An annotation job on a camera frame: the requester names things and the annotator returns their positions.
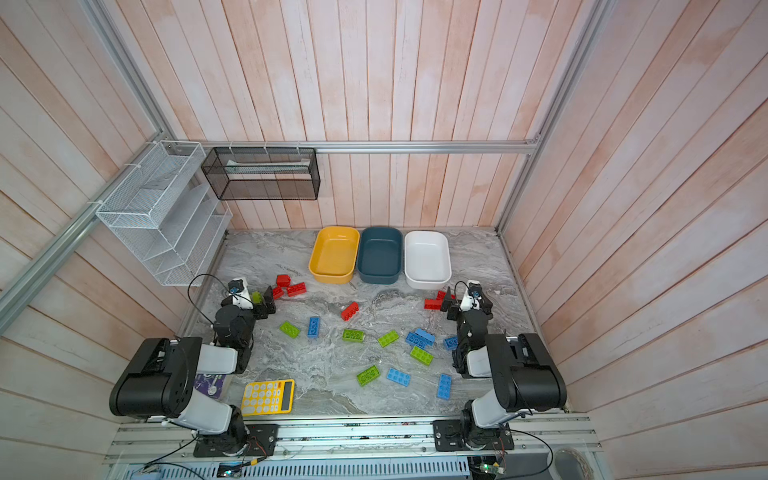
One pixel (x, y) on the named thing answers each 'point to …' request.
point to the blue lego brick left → (314, 327)
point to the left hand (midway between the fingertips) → (257, 290)
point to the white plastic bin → (427, 260)
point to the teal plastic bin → (380, 255)
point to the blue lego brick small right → (452, 343)
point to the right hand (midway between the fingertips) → (465, 287)
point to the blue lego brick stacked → (421, 338)
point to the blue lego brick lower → (398, 377)
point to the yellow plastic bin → (333, 255)
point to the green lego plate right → (422, 356)
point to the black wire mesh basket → (263, 173)
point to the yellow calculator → (266, 398)
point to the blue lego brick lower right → (444, 390)
